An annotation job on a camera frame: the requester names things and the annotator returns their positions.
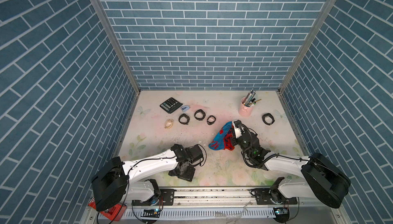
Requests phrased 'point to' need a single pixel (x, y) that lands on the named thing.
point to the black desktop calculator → (171, 105)
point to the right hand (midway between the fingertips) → (233, 128)
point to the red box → (113, 214)
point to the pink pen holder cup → (243, 110)
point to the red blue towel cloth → (222, 139)
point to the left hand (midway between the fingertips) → (188, 179)
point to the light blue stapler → (185, 108)
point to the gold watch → (169, 124)
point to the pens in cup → (250, 100)
